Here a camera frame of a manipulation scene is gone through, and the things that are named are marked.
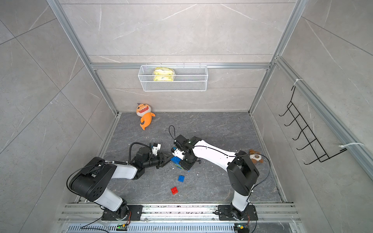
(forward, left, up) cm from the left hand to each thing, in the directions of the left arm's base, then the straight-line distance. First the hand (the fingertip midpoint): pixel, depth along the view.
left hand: (174, 155), depth 86 cm
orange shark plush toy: (+39, +25, 0) cm, 47 cm away
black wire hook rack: (-15, -63, +25) cm, 70 cm away
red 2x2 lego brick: (-18, 0, -7) cm, 19 cm away
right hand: (-5, -8, -1) cm, 10 cm away
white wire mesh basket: (+49, -9, +22) cm, 54 cm away
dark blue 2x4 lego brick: (-3, -1, -1) cm, 3 cm away
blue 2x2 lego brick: (-11, -4, -6) cm, 14 cm away
